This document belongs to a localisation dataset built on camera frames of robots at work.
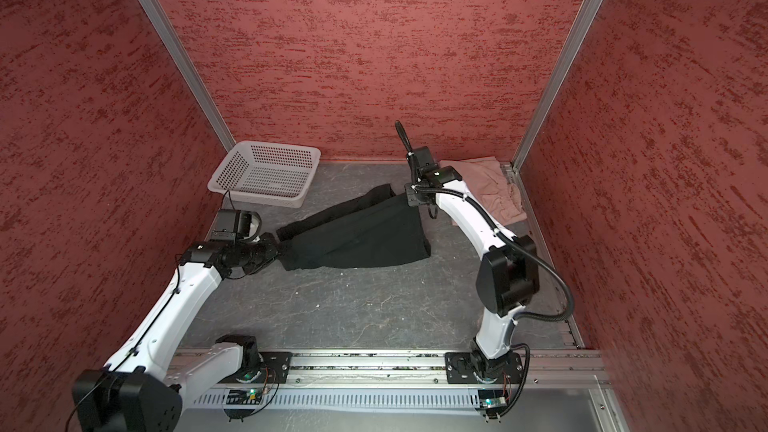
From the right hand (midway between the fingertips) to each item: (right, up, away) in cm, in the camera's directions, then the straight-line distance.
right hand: (420, 198), depth 88 cm
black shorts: (-14, -9, 0) cm, 16 cm away
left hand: (-39, -16, -8) cm, 43 cm away
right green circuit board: (+16, -48, -17) cm, 54 cm away
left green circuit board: (-45, -48, -17) cm, 68 cm away
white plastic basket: (-59, +9, +29) cm, 66 cm away
